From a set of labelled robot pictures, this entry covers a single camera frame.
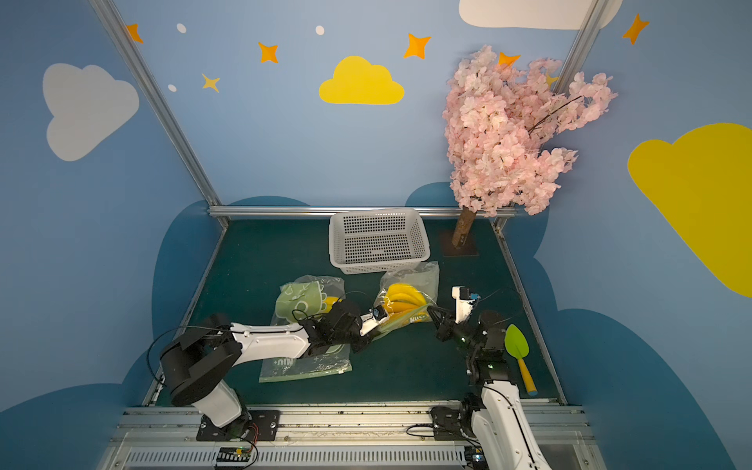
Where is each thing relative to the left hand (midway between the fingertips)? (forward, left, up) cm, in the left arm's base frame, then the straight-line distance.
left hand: (378, 324), depth 87 cm
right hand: (+2, -16, +9) cm, 18 cm away
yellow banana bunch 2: (+8, +16, -2) cm, 18 cm away
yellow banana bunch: (+9, -9, -2) cm, 13 cm away
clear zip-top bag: (+18, -15, 0) cm, 24 cm away
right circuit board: (-31, -25, -8) cm, 41 cm away
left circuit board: (-32, +34, -7) cm, 47 cm away
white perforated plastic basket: (+37, +7, -6) cm, 38 cm away
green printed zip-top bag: (+9, +26, -3) cm, 27 cm away
